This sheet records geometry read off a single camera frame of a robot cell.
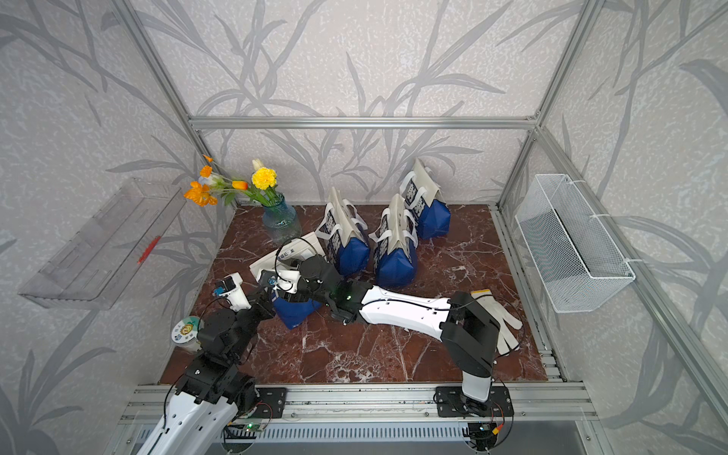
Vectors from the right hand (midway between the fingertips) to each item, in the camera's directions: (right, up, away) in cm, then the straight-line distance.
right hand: (281, 263), depth 72 cm
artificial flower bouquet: (-29, +23, +18) cm, 41 cm away
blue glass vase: (-10, +11, +27) cm, 31 cm away
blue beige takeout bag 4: (+41, +18, +24) cm, 51 cm away
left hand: (-3, -6, +3) cm, 7 cm away
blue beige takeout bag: (-1, -15, +9) cm, 17 cm away
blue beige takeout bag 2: (+14, +8, +11) cm, 20 cm away
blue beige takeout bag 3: (+30, +6, +6) cm, 31 cm away
